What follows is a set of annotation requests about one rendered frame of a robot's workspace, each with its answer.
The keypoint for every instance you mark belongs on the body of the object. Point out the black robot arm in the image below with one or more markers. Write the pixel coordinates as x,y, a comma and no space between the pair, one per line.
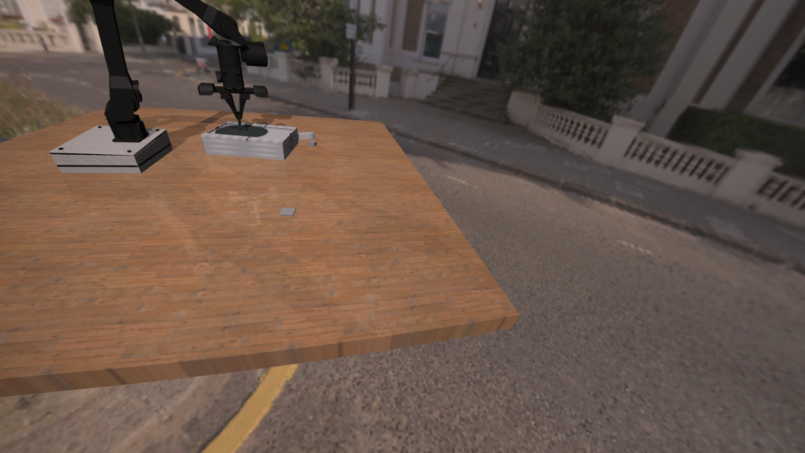
124,92

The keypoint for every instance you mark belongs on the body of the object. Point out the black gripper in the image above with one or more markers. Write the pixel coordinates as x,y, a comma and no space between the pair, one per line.
232,79

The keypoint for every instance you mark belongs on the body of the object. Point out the dark grey round disc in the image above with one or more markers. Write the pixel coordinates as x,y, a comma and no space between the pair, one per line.
243,130

